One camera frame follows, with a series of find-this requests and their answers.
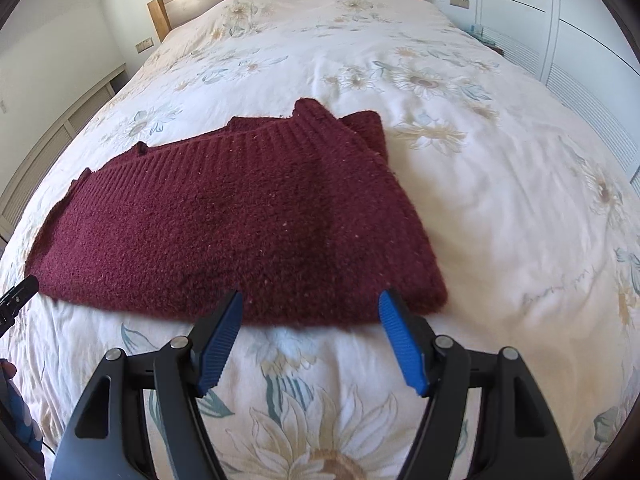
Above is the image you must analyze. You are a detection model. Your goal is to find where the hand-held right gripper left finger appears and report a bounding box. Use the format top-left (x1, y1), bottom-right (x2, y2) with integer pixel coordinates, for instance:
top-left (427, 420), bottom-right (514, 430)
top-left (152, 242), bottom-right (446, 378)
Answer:
top-left (45, 288), bottom-right (245, 480)

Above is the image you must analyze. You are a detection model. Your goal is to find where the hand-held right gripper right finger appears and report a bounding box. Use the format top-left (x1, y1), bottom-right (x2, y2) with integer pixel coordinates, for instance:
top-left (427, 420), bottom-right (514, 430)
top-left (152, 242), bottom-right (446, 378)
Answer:
top-left (378, 287), bottom-right (576, 480)

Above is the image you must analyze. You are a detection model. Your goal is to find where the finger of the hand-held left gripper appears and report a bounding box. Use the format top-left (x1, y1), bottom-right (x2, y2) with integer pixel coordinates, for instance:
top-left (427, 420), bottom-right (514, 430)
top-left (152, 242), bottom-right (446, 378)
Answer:
top-left (0, 275), bottom-right (40, 336)

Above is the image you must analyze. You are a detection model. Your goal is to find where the dark red knitted sweater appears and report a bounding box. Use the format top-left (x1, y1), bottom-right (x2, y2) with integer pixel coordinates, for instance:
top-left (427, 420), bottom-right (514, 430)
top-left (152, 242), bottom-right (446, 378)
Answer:
top-left (24, 97), bottom-right (448, 328)

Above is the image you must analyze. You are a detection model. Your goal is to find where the floral white duvet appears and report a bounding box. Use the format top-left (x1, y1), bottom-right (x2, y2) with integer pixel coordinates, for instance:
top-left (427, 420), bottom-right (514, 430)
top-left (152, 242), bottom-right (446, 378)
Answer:
top-left (0, 0), bottom-right (640, 480)

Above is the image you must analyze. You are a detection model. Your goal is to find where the white wardrobe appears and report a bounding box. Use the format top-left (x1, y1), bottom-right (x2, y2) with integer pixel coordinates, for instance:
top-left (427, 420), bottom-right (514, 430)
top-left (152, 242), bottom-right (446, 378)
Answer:
top-left (472, 0), bottom-right (640, 186)

